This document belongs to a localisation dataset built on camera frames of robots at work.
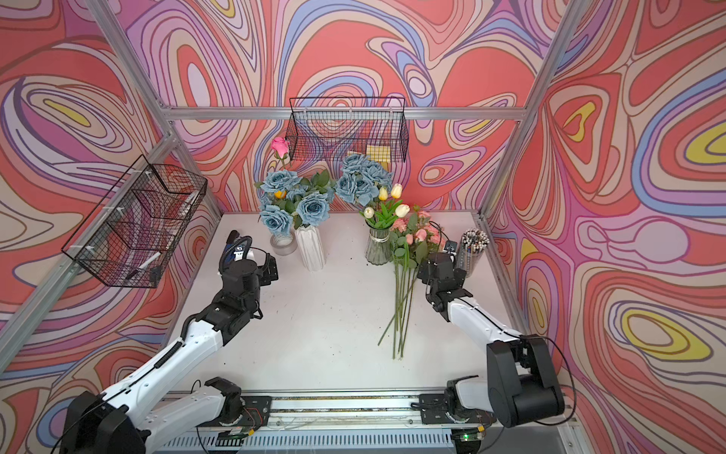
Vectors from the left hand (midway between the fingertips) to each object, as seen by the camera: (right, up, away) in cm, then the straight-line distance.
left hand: (256, 257), depth 80 cm
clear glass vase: (+36, +2, +18) cm, 40 cm away
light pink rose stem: (+43, -13, +15) cm, 48 cm away
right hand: (+56, -5, +10) cm, 57 cm away
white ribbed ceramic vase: (+14, +3, +11) cm, 18 cm away
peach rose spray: (+51, +8, +25) cm, 58 cm away
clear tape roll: (0, +3, +27) cm, 28 cm away
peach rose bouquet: (+38, +14, +8) cm, 42 cm away
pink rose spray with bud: (+43, 0, +19) cm, 47 cm away
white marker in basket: (-28, -2, -7) cm, 29 cm away
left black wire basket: (-34, +6, -2) cm, 35 cm away
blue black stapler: (-19, +6, +26) cm, 33 cm away
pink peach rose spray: (+43, -6, +21) cm, 48 cm away
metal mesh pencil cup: (+65, +4, +8) cm, 66 cm away
